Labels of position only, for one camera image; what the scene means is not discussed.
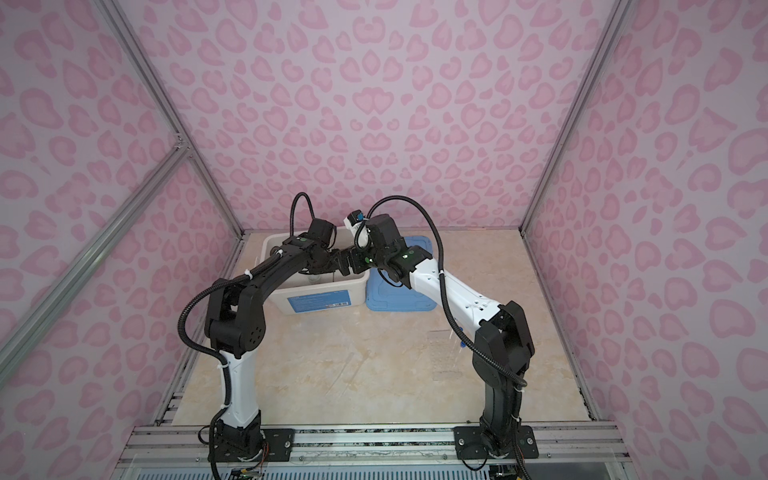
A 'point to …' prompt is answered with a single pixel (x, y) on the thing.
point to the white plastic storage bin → (303, 292)
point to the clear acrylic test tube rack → (444, 353)
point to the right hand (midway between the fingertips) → (347, 249)
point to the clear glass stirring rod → (342, 370)
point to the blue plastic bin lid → (384, 293)
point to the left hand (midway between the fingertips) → (338, 259)
